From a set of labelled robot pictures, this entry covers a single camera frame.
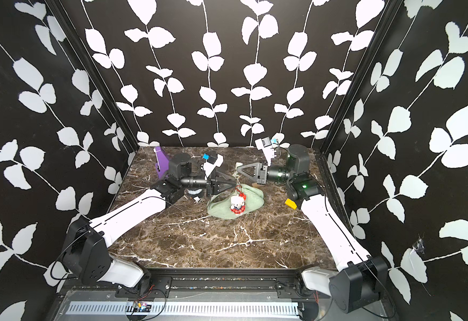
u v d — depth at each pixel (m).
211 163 0.62
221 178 0.69
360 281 0.38
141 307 0.71
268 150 0.61
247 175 0.62
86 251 0.41
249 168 0.61
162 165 1.00
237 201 0.71
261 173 0.58
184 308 0.70
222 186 0.72
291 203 0.97
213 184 0.64
